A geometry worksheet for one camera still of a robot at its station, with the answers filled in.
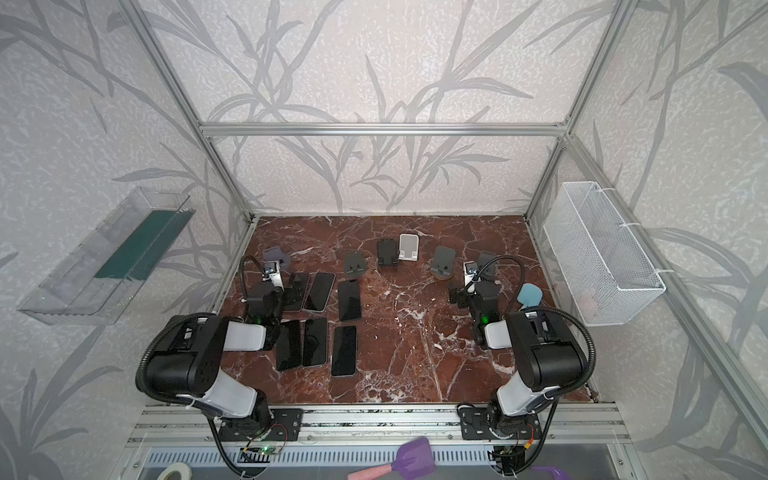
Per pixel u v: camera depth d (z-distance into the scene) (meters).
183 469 0.68
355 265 1.02
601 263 0.62
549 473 0.68
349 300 1.02
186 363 0.45
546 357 0.46
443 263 1.00
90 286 0.63
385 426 0.75
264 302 0.71
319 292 0.99
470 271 0.82
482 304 0.69
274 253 0.99
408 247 1.05
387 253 1.05
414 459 0.68
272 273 0.81
